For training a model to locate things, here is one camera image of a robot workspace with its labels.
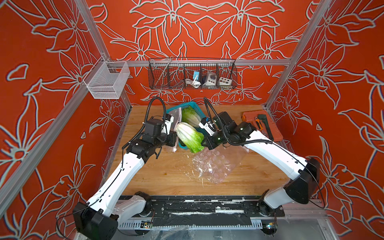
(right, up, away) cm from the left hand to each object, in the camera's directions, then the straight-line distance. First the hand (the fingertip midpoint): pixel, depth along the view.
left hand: (177, 132), depth 75 cm
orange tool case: (+51, +9, +32) cm, 61 cm away
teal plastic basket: (0, +11, +1) cm, 11 cm away
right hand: (+11, -5, -3) cm, 13 cm away
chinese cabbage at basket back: (+6, +9, +29) cm, 31 cm away
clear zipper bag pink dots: (+20, -21, +13) cm, 32 cm away
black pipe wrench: (+59, +8, +29) cm, 66 cm away
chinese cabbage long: (+8, -3, -3) cm, 9 cm away
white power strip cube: (+29, +30, +18) cm, 45 cm away
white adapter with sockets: (+20, +32, +17) cm, 42 cm away
